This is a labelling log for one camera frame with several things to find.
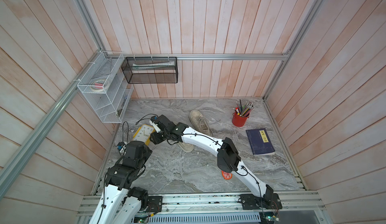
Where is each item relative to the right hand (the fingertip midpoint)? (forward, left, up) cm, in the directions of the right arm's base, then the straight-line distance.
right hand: (152, 137), depth 86 cm
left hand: (-11, -1, +5) cm, 12 cm away
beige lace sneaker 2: (+13, -29, -3) cm, 32 cm away
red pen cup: (+19, -56, -9) cm, 60 cm away
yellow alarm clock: (+6, +9, -7) cm, 13 cm away
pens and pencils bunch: (+21, -57, 0) cm, 61 cm away
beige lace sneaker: (-3, -20, -6) cm, 21 cm away
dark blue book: (+4, -67, -11) cm, 68 cm away
